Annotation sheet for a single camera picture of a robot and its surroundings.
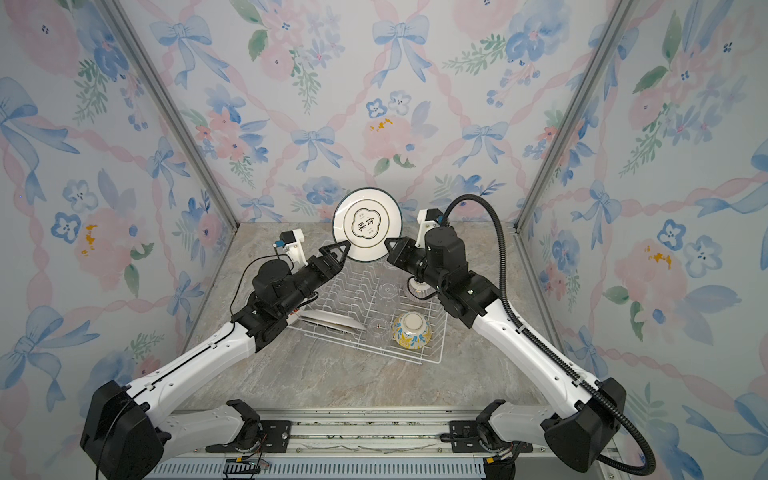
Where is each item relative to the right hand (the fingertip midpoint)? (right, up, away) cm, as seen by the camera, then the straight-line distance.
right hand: (383, 239), depth 68 cm
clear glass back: (+1, -14, +22) cm, 26 cm away
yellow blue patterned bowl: (+8, -25, +17) cm, 32 cm away
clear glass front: (-2, -24, +14) cm, 27 cm away
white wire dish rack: (-5, -20, +27) cm, 34 cm away
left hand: (-9, -2, +2) cm, 9 cm away
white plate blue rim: (-14, -20, +8) cm, 26 cm away
